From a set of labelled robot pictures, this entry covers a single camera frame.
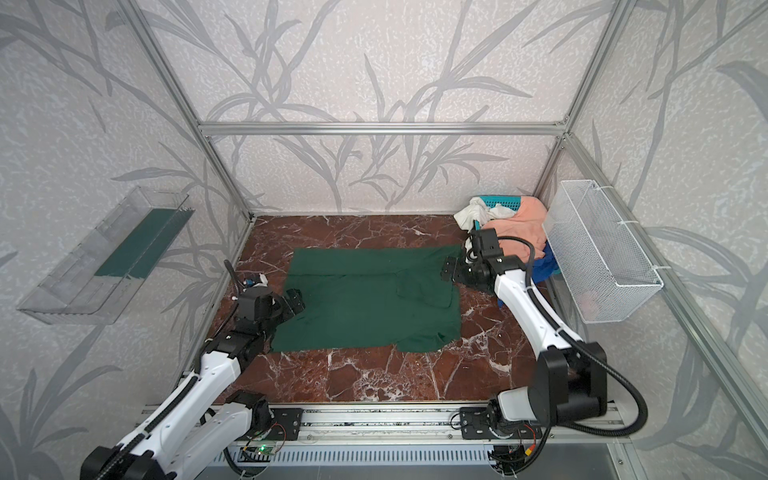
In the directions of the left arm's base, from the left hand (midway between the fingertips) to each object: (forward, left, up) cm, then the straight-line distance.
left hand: (294, 289), depth 84 cm
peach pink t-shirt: (+31, -76, -5) cm, 83 cm away
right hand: (+7, -47, +3) cm, 47 cm away
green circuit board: (-37, +1, -12) cm, 39 cm away
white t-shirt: (+32, -56, -3) cm, 65 cm away
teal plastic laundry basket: (+42, -74, -5) cm, 85 cm away
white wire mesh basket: (-7, -73, +23) cm, 77 cm away
